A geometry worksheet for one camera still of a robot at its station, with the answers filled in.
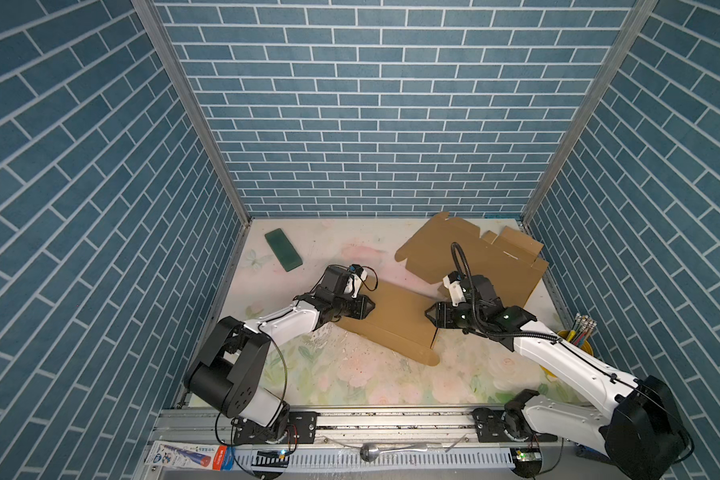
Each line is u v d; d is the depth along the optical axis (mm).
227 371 437
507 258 1111
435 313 759
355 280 746
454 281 749
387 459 705
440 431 742
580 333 752
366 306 870
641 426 396
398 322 959
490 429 732
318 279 722
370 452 688
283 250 1109
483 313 628
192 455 692
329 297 707
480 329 604
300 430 736
